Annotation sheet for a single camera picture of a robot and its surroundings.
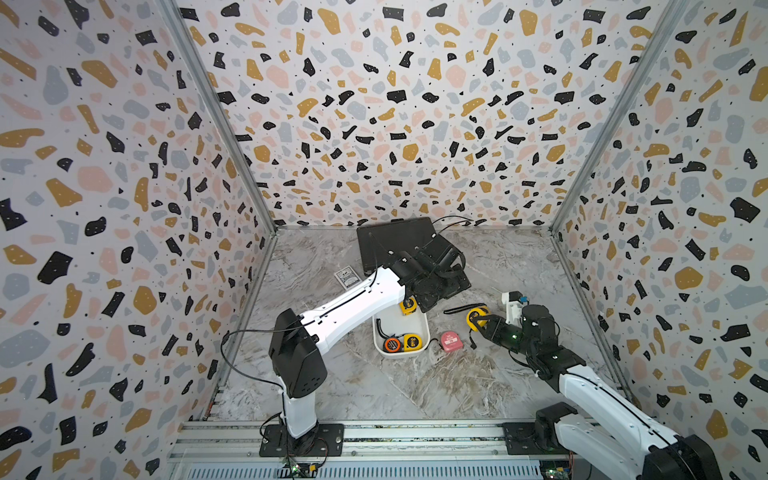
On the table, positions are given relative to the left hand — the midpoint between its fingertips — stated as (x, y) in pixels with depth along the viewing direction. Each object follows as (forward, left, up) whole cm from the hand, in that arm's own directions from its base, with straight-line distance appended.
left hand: (462, 290), depth 76 cm
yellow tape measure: (-1, -5, -10) cm, 11 cm away
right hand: (-3, -5, -11) cm, 12 cm away
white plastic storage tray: (+2, +18, -22) cm, 28 cm away
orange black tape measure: (-6, +18, -20) cm, 27 cm away
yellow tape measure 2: (-5, +13, -20) cm, 24 cm away
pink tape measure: (-4, +1, -21) cm, 22 cm away
